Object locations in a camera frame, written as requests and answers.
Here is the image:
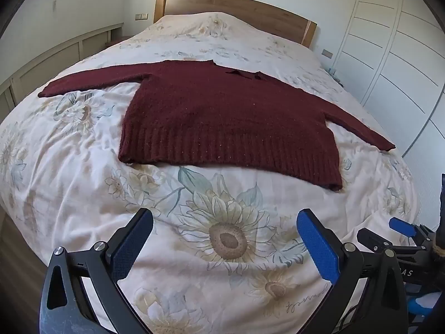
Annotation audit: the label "white wardrobe doors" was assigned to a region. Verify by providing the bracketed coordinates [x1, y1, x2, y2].
[332, 0, 445, 216]

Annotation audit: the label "low white wall cabinet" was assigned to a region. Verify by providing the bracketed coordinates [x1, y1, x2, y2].
[0, 23, 125, 114]

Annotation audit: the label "wooden headboard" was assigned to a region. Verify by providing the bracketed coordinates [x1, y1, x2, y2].
[154, 0, 318, 47]

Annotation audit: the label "maroon knit sweater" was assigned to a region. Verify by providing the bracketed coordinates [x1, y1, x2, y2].
[38, 59, 397, 193]

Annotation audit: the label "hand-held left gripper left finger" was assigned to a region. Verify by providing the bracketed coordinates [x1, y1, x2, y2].
[40, 208, 155, 334]

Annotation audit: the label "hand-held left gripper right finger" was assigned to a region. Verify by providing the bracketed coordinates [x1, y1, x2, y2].
[296, 208, 408, 334]

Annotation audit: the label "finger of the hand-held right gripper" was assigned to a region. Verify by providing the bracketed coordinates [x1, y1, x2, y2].
[357, 228, 423, 256]
[389, 217, 433, 247]

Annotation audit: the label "floral white blanket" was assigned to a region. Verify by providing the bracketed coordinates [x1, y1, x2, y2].
[0, 12, 418, 334]

